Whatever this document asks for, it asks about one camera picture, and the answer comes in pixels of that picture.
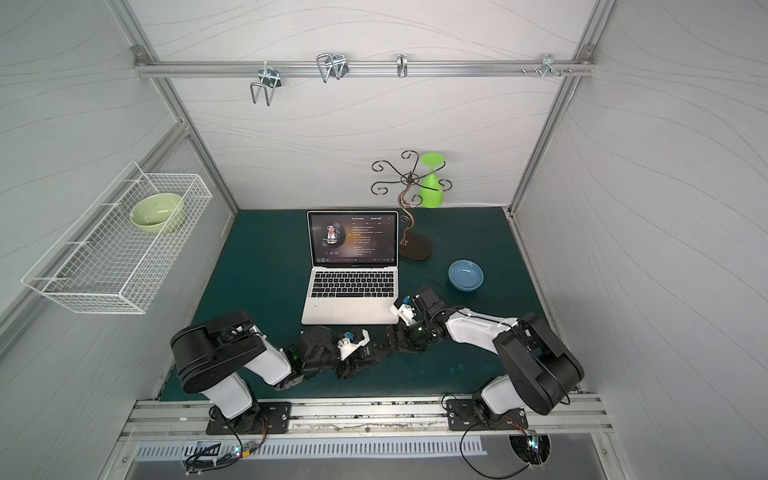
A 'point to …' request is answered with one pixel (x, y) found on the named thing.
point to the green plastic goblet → (431, 198)
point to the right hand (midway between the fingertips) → (389, 346)
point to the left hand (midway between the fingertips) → (370, 355)
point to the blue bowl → (465, 275)
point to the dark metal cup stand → (414, 248)
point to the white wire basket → (118, 252)
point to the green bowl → (153, 213)
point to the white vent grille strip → (288, 448)
